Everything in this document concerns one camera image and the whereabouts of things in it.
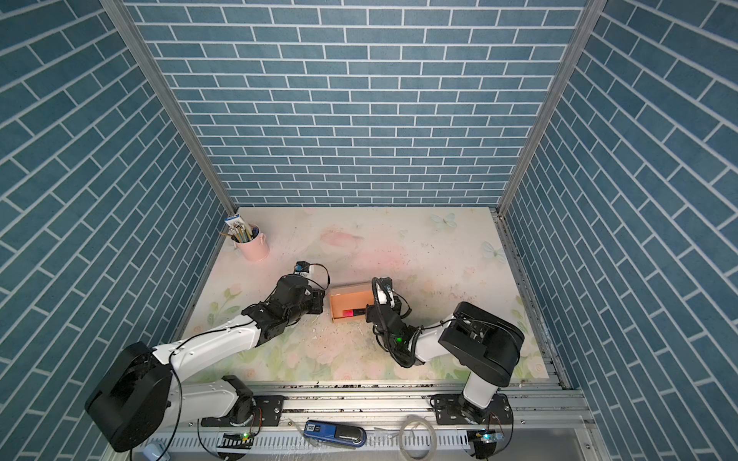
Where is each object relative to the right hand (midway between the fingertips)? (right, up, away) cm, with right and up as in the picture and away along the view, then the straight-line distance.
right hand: (375, 293), depth 88 cm
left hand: (-13, 0, -2) cm, 14 cm away
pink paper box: (-9, -5, +8) cm, 13 cm away
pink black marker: (-7, -6, +1) cm, 9 cm away
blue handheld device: (-9, -29, -22) cm, 37 cm away
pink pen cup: (-42, +13, +11) cm, 46 cm away
